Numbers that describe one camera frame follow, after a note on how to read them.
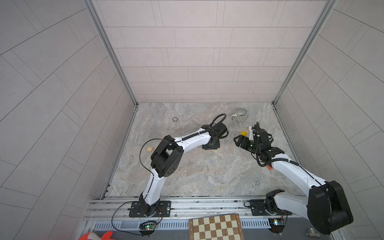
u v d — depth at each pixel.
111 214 0.70
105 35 0.81
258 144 0.64
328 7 0.71
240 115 1.07
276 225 0.68
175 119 1.07
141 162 0.50
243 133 0.99
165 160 0.50
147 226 0.64
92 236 0.60
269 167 0.59
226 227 0.64
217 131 0.70
